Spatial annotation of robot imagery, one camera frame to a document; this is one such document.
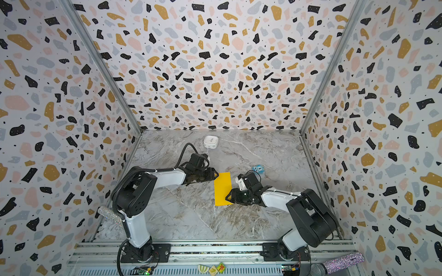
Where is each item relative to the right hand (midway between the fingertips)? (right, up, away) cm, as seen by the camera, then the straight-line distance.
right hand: (227, 196), depth 87 cm
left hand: (-6, +11, +8) cm, 15 cm away
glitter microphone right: (+50, -21, -17) cm, 57 cm away
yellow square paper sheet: (-3, +2, +9) cm, 10 cm away
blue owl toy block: (+18, +12, +14) cm, 26 cm away
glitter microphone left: (-59, -5, -5) cm, 59 cm away
